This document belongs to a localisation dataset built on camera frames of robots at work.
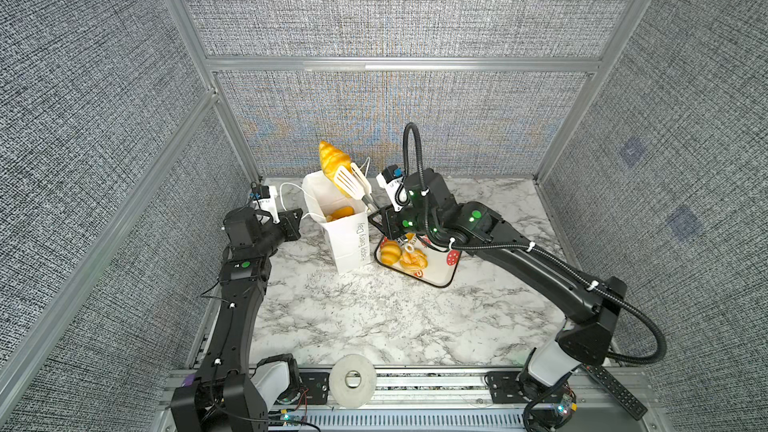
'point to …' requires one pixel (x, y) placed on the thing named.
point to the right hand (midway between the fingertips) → (372, 214)
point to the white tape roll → (345, 394)
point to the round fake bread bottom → (415, 260)
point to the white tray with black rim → (442, 265)
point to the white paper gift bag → (344, 218)
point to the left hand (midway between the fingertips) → (301, 210)
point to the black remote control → (615, 390)
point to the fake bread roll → (339, 212)
